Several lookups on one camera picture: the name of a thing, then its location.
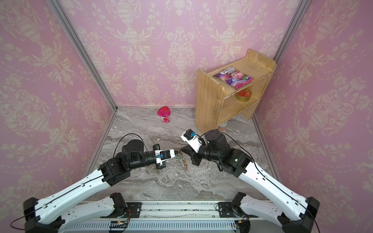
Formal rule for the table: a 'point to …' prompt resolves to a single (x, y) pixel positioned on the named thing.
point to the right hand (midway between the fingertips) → (184, 147)
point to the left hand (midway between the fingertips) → (176, 152)
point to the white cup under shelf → (222, 127)
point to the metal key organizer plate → (180, 158)
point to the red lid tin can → (243, 95)
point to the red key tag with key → (186, 167)
